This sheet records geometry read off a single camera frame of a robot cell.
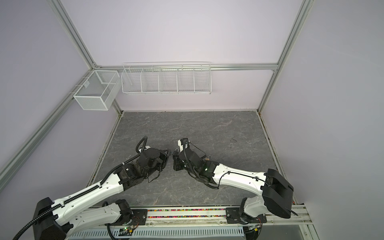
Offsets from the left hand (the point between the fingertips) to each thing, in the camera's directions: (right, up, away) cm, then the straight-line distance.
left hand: (172, 152), depth 75 cm
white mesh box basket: (-53, +37, +23) cm, 69 cm away
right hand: (0, -3, 0) cm, 3 cm away
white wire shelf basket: (-8, +46, +24) cm, 53 cm away
